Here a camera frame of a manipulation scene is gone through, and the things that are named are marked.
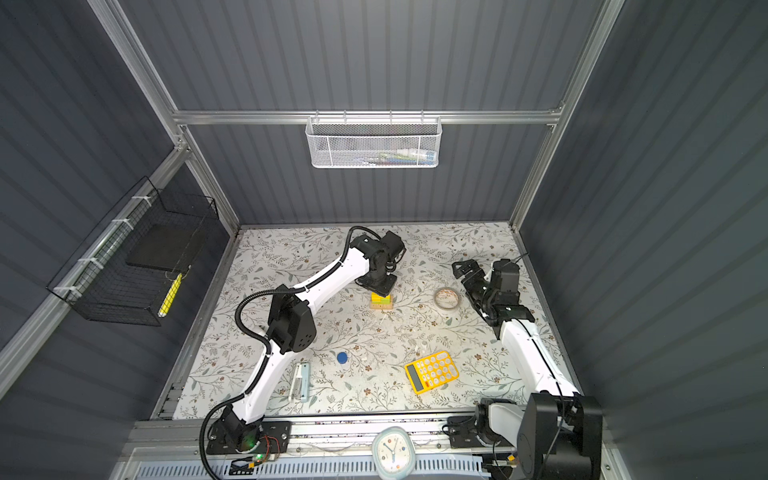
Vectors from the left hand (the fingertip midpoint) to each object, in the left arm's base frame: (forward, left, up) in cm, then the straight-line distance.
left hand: (382, 289), depth 94 cm
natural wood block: (-3, +1, -6) cm, 7 cm away
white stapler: (-27, +23, -5) cm, 36 cm away
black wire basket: (-5, +62, +21) cm, 66 cm away
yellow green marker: (-15, +50, +20) cm, 55 cm away
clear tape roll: (-1, -21, -6) cm, 22 cm away
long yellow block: (-1, +2, -4) cm, 5 cm away
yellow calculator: (-24, -13, -6) cm, 28 cm away
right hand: (-4, -23, +11) cm, 26 cm away
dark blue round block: (-18, +13, -7) cm, 23 cm away
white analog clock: (-43, -1, -4) cm, 43 cm away
